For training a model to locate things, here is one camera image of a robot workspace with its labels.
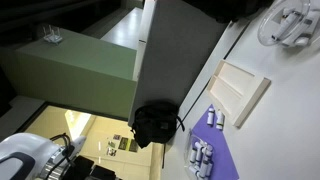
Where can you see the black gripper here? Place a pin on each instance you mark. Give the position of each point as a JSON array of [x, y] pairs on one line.
[[90, 168]]

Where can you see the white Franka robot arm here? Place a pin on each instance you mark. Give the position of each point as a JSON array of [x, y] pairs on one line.
[[23, 150]]

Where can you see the white tube in bowl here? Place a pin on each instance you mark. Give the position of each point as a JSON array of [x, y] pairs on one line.
[[283, 28]]

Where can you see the black backpack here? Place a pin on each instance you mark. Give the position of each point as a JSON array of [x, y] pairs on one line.
[[155, 123]]

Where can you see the green cabinet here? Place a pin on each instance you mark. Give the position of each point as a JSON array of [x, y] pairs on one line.
[[80, 70]]

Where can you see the small white bottle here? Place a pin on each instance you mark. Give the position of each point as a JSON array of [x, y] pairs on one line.
[[204, 168], [208, 151], [193, 155], [199, 153], [209, 169]]

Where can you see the clear plastic container base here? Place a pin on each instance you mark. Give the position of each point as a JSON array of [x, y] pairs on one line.
[[201, 160]]

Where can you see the white bottle black cap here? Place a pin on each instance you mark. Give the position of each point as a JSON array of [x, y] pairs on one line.
[[210, 116]]

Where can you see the purple mat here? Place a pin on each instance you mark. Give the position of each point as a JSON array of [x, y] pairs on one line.
[[221, 146]]

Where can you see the small clear object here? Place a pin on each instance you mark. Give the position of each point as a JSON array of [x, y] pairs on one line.
[[52, 36]]

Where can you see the white bottle green band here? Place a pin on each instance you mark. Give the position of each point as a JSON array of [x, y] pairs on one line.
[[219, 120]]

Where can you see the grey partition panel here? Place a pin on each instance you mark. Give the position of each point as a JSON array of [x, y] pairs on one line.
[[173, 56]]

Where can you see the dark bag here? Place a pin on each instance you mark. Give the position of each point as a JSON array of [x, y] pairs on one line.
[[226, 8]]

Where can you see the wall posters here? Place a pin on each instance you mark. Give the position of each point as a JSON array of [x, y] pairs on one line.
[[121, 145]]

